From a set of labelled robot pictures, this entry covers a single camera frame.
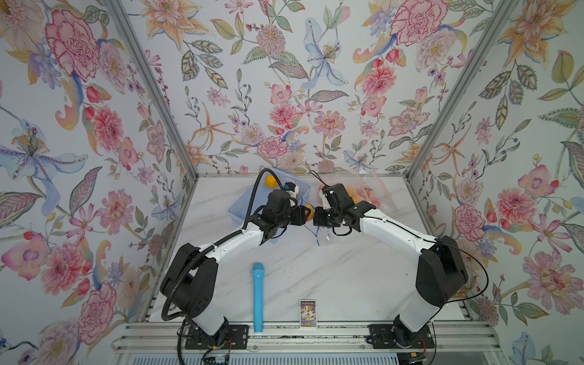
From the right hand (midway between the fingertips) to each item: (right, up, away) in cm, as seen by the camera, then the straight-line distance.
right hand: (311, 215), depth 88 cm
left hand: (-1, +2, -3) cm, 4 cm away
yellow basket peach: (-1, 0, -5) cm, 5 cm away
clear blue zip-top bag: (+4, -7, -2) cm, 9 cm away
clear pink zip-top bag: (+24, +12, +20) cm, 33 cm away
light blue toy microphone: (-20, -25, -5) cm, 32 cm away
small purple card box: (-2, -33, -10) cm, 34 cm away
